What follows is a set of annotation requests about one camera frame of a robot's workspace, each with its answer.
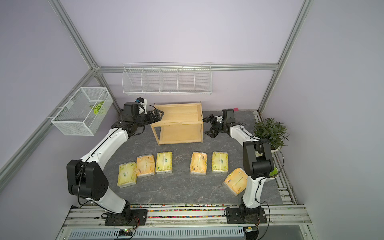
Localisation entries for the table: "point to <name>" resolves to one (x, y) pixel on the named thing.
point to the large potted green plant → (273, 131)
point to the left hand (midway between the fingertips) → (159, 115)
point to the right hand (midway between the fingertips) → (201, 124)
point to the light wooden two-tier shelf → (182, 122)
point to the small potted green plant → (274, 174)
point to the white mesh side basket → (84, 114)
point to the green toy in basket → (97, 107)
